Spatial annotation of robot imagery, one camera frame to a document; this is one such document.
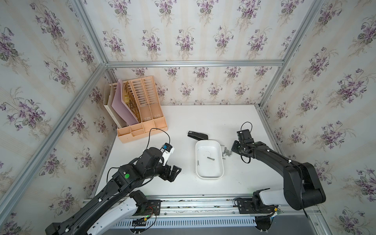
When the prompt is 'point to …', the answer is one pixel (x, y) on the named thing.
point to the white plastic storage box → (209, 159)
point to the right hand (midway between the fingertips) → (236, 147)
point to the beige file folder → (110, 91)
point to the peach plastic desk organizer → (142, 97)
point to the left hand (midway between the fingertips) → (176, 167)
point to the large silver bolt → (225, 148)
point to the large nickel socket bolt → (210, 158)
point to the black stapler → (198, 136)
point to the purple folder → (120, 108)
